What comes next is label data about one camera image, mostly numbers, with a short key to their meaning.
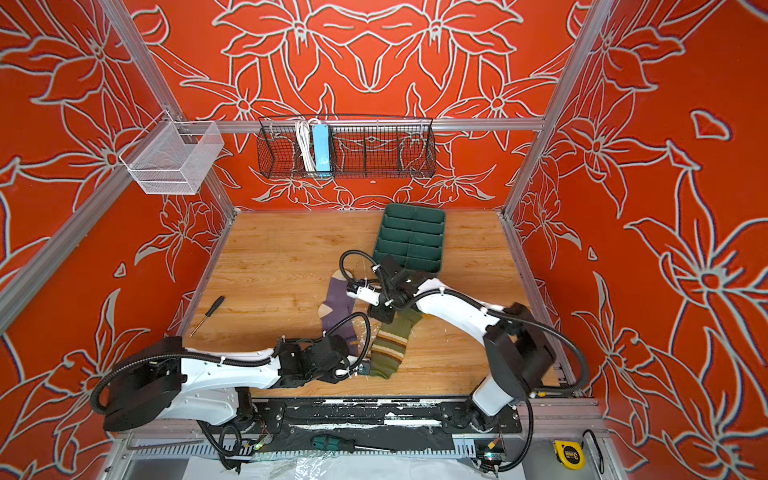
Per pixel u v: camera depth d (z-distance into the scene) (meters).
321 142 0.88
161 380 0.42
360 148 0.98
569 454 0.67
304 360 0.62
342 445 0.68
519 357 0.43
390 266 0.66
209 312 0.92
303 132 0.87
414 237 1.07
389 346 0.85
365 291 0.73
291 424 0.73
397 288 0.64
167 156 0.90
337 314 0.90
